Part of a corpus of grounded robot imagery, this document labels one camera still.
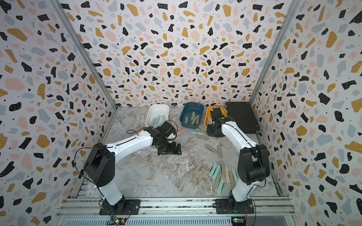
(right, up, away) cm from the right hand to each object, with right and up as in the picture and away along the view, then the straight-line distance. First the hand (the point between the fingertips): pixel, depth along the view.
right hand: (210, 132), depth 91 cm
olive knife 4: (+7, -13, +4) cm, 15 cm away
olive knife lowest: (+3, -28, -9) cm, 29 cm away
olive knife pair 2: (-16, +8, +22) cm, 28 cm away
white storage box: (-41, +13, +25) cm, 50 cm away
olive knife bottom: (+7, -22, -4) cm, 23 cm away
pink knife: (+10, -23, -4) cm, 25 cm away
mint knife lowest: (+5, -29, -10) cm, 31 cm away
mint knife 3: (-43, +7, +21) cm, 48 cm away
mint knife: (-36, +10, +25) cm, 45 cm away
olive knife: (-7, +8, +21) cm, 23 cm away
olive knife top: (+2, -12, +6) cm, 14 cm away
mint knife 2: (-40, +8, +22) cm, 46 cm away
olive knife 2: (-10, +8, +21) cm, 25 cm away
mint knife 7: (+14, -25, -6) cm, 29 cm away
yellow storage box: (+1, +13, +18) cm, 23 cm away
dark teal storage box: (-12, +12, +25) cm, 30 cm away
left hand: (-21, -12, -7) cm, 25 cm away
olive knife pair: (-11, +12, +24) cm, 29 cm away
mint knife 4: (-8, -1, +16) cm, 18 cm away
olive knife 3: (-4, -4, +12) cm, 13 cm away
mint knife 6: (+2, -25, -6) cm, 25 cm away
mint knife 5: (+1, -23, -4) cm, 23 cm away
